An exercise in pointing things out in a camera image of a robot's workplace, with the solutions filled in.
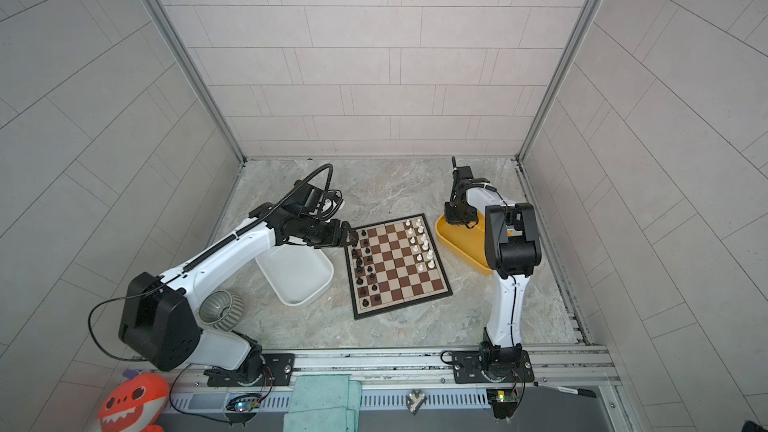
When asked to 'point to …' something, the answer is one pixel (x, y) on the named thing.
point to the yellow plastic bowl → (467, 243)
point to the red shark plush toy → (136, 406)
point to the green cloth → (323, 403)
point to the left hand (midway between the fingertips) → (358, 237)
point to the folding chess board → (395, 264)
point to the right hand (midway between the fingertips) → (453, 217)
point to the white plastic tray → (297, 273)
